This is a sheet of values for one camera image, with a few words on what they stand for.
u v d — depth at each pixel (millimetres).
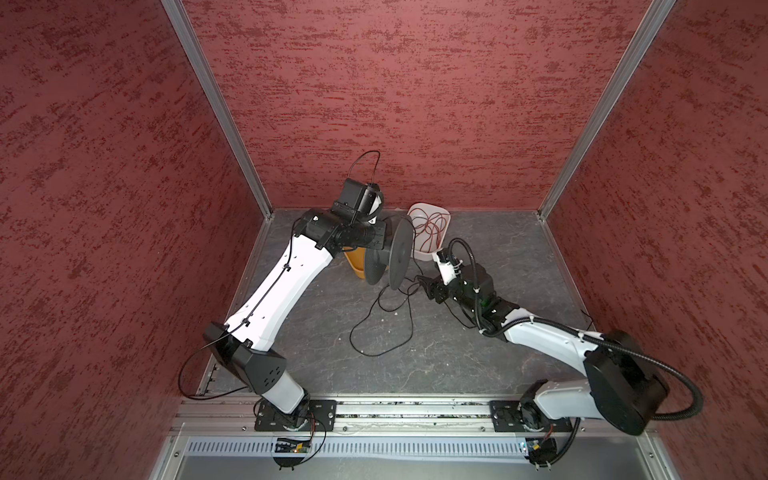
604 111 897
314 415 738
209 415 757
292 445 720
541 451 717
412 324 893
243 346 400
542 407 621
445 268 716
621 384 426
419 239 1127
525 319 562
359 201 533
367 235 635
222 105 890
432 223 1150
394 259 725
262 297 427
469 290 655
